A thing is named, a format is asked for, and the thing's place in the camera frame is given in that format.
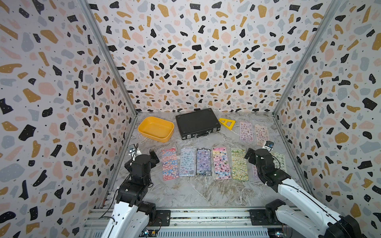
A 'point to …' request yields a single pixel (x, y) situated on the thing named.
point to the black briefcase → (197, 124)
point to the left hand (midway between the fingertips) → (145, 153)
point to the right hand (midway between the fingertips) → (255, 151)
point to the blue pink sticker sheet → (169, 163)
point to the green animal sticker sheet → (239, 164)
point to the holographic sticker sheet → (203, 162)
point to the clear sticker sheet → (187, 161)
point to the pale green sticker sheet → (279, 160)
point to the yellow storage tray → (157, 129)
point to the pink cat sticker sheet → (221, 163)
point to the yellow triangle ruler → (230, 127)
